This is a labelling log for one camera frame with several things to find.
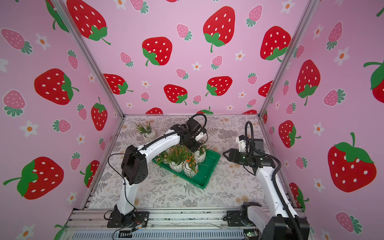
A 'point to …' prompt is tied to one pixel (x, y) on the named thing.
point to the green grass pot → (175, 155)
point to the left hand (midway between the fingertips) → (197, 146)
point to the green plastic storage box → (205, 171)
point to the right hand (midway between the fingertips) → (225, 155)
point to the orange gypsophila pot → (190, 166)
